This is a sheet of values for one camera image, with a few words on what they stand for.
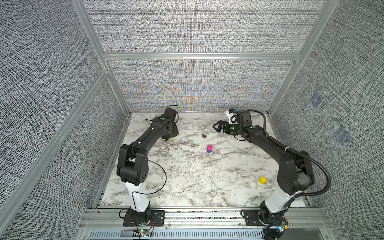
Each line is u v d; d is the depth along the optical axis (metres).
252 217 0.73
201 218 0.75
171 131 0.76
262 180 0.85
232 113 0.81
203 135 1.07
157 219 0.73
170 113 0.73
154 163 0.92
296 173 0.47
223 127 0.79
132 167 0.49
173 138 0.84
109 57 0.88
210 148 0.98
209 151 0.98
